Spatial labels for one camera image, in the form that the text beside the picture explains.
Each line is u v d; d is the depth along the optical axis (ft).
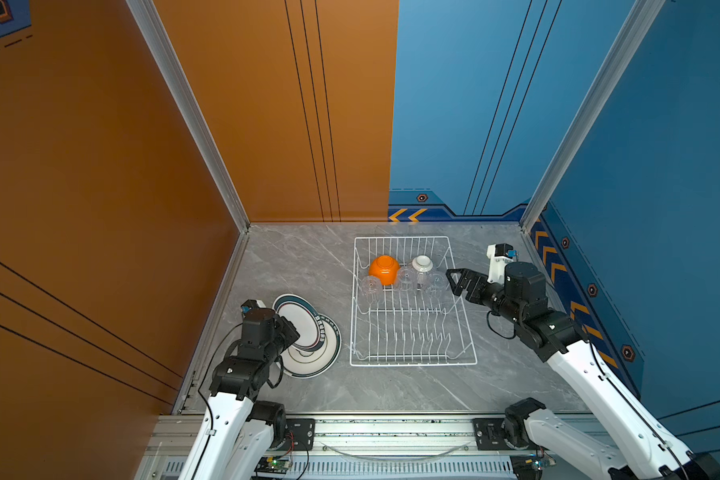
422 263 3.23
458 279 2.15
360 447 2.39
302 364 2.76
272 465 2.30
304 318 2.77
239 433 1.96
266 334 1.94
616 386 1.42
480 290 2.11
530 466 2.32
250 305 2.24
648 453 1.26
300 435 2.45
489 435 2.37
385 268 3.21
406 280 3.25
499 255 2.13
